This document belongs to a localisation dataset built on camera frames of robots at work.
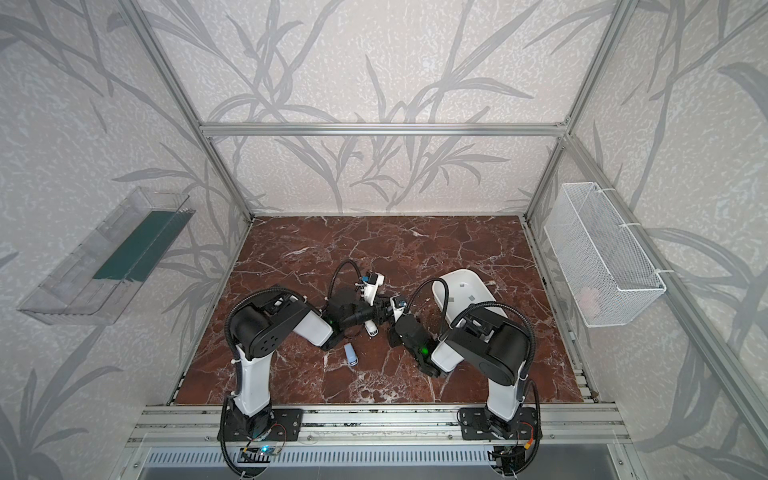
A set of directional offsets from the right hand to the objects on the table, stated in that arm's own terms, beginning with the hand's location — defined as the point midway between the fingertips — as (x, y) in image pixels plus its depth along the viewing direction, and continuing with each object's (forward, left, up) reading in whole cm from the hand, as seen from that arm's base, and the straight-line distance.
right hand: (391, 308), depth 93 cm
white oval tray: (+8, -25, -1) cm, 26 cm away
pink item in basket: (-7, -50, +19) cm, 54 cm away
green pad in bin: (-4, +51, +36) cm, 63 cm away
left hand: (+2, -4, +6) cm, 7 cm away
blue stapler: (-15, +11, +1) cm, 18 cm away
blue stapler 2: (-7, +5, +2) cm, 9 cm away
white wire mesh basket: (-10, -47, +33) cm, 58 cm away
